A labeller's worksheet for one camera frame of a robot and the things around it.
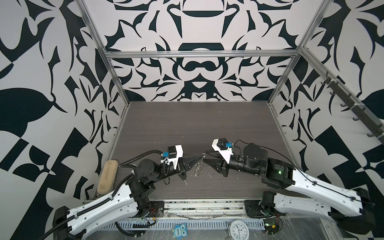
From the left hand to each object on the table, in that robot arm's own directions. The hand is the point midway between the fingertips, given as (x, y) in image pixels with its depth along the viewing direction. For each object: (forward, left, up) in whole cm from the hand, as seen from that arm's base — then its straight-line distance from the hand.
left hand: (202, 153), depth 55 cm
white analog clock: (-22, -16, -32) cm, 42 cm away
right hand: (+1, -2, -4) cm, 5 cm away
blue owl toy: (-21, +10, -34) cm, 41 cm away
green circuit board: (-21, -33, -37) cm, 54 cm away
